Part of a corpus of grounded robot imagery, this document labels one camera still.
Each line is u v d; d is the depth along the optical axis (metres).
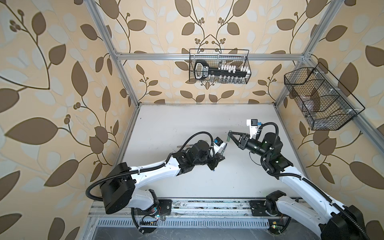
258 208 0.73
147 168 0.48
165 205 0.75
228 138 0.72
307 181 0.49
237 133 0.68
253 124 0.65
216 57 0.91
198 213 0.74
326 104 0.73
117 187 0.42
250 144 0.65
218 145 0.66
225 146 0.72
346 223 0.38
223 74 0.85
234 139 0.70
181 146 0.69
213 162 0.67
